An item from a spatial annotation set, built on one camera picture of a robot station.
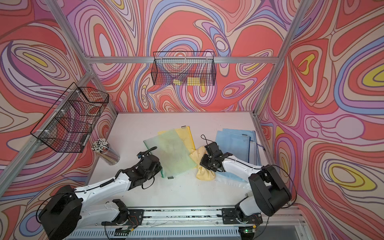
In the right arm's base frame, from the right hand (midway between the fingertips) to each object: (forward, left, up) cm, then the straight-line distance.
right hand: (202, 167), depth 89 cm
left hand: (+1, +23, +4) cm, 23 cm away
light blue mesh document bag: (+25, -37, -2) cm, 45 cm away
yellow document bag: (+27, +11, -3) cm, 29 cm away
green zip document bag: (+10, +19, -1) cm, 21 cm away
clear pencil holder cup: (+6, +54, +17) cm, 57 cm away
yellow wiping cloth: (-4, 0, +1) cm, 4 cm away
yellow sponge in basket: (+42, +5, +33) cm, 53 cm away
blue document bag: (+17, -24, -3) cm, 30 cm away
